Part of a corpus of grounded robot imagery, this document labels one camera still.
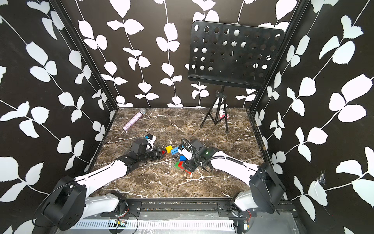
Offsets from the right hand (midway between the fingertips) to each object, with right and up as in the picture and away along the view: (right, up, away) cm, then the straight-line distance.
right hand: (184, 161), depth 82 cm
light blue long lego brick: (-7, +4, +12) cm, 14 cm away
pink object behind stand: (+29, +27, +32) cm, 51 cm away
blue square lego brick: (-2, -1, +11) cm, 11 cm away
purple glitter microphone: (-42, +24, +28) cm, 56 cm away
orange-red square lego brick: (-2, -2, 0) cm, 3 cm away
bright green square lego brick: (-5, -5, +8) cm, 11 cm away
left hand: (-13, +6, +4) cm, 15 cm away
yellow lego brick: (-11, +5, +13) cm, 18 cm away
